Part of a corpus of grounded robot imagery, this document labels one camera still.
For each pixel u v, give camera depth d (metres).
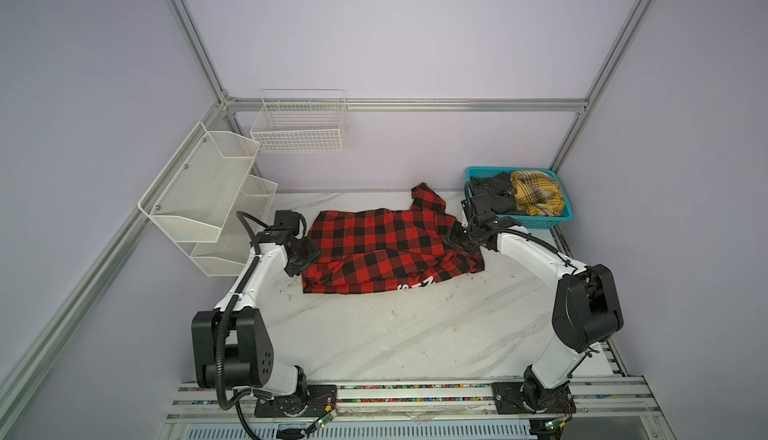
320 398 0.74
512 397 0.73
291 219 0.73
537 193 1.04
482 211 0.72
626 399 0.76
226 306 0.43
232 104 0.92
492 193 1.08
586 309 0.46
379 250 0.98
